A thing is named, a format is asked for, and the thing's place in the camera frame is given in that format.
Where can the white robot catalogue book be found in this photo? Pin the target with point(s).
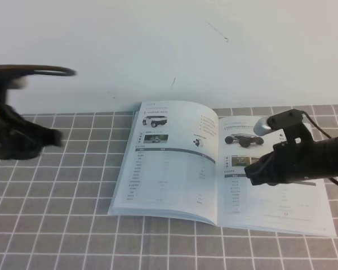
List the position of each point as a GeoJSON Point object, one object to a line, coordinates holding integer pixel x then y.
{"type": "Point", "coordinates": [183, 161]}

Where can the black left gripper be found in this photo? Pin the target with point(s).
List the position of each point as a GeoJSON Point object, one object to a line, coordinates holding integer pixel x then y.
{"type": "Point", "coordinates": [18, 140]}

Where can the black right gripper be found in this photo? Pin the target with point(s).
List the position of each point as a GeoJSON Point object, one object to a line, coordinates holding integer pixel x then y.
{"type": "Point", "coordinates": [287, 164]}

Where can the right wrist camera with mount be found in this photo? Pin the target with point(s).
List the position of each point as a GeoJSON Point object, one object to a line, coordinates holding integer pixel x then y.
{"type": "Point", "coordinates": [290, 121]}

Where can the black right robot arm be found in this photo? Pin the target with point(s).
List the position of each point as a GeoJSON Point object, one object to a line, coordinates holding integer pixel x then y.
{"type": "Point", "coordinates": [329, 151]}

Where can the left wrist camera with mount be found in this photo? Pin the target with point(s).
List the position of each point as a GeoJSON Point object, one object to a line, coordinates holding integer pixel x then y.
{"type": "Point", "coordinates": [11, 77]}

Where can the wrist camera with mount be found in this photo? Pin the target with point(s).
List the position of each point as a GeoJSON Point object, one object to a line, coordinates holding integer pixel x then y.
{"type": "Point", "coordinates": [11, 77]}
{"type": "Point", "coordinates": [290, 121]}

